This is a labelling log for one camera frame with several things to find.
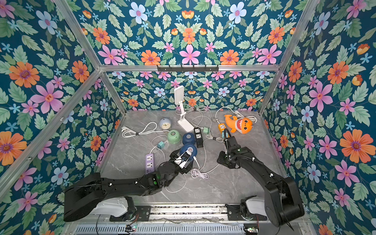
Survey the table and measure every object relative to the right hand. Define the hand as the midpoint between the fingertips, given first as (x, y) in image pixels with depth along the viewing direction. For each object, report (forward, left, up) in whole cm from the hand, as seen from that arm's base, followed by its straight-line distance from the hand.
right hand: (222, 159), depth 86 cm
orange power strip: (+28, -2, -4) cm, 29 cm away
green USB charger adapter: (+24, +9, -3) cm, 26 cm away
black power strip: (+18, +15, -4) cm, 24 cm away
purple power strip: (-3, +44, -3) cm, 45 cm away
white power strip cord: (+43, -14, -4) cm, 46 cm away
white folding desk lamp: (+31, +28, +20) cm, 46 cm away
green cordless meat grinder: (+13, +30, +4) cm, 33 cm away
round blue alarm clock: (+26, +39, +2) cm, 47 cm away
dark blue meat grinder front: (-3, +17, +17) cm, 25 cm away
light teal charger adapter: (+10, +40, -2) cm, 41 cm away
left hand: (-2, +19, +10) cm, 22 cm away
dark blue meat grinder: (+12, +21, +5) cm, 24 cm away
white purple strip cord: (+24, +71, -4) cm, 75 cm away
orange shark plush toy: (+25, -17, +2) cm, 30 cm away
